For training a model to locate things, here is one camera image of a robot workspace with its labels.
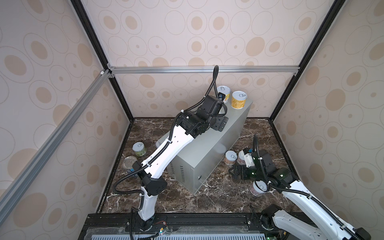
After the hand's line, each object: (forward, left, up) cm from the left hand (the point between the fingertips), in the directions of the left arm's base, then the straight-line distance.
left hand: (221, 114), depth 68 cm
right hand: (-16, -9, -24) cm, 31 cm away
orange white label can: (-4, -10, -34) cm, 36 cm away
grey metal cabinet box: (-18, +8, -5) cm, 20 cm away
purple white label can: (-21, -25, -40) cm, 51 cm away
